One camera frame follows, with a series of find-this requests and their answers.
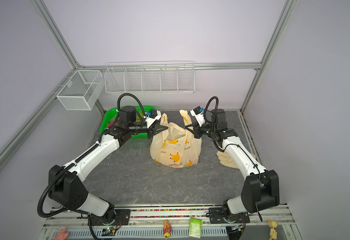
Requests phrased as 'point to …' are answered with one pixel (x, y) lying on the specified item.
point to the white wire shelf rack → (153, 77)
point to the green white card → (195, 227)
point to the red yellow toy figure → (167, 229)
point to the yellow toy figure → (272, 224)
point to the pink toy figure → (62, 234)
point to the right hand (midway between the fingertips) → (187, 127)
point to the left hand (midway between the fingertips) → (166, 126)
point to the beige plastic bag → (175, 146)
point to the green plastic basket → (111, 116)
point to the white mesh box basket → (81, 90)
